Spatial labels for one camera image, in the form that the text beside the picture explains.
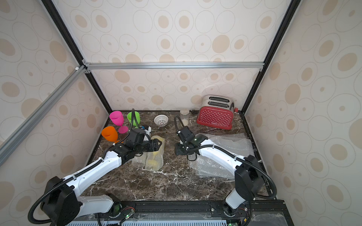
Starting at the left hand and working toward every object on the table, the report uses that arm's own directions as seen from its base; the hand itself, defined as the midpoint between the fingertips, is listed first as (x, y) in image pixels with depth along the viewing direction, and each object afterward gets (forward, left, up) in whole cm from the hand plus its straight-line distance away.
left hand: (161, 142), depth 81 cm
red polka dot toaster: (+26, -36, 0) cm, 44 cm away
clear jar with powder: (+25, -13, -5) cm, 29 cm away
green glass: (+21, +20, -3) cm, 29 cm away
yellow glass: (-8, +4, -9) cm, 12 cm away
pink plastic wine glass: (+20, +32, -1) cm, 38 cm away
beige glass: (-8, +13, -10) cm, 18 cm away
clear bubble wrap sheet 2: (+5, -47, -7) cm, 48 cm away
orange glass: (+10, +35, -5) cm, 37 cm away
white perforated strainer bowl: (+31, +6, -16) cm, 35 cm away
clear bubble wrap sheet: (-8, -27, -15) cm, 32 cm away
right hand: (-1, -12, -5) cm, 13 cm away
